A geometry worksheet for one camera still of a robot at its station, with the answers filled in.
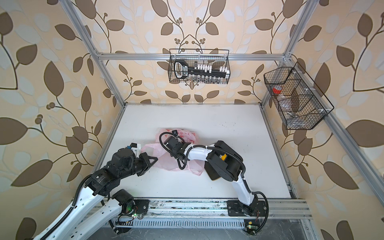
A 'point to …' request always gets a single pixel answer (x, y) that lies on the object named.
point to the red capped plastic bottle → (277, 90)
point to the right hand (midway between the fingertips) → (175, 147)
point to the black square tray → (212, 173)
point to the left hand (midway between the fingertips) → (160, 158)
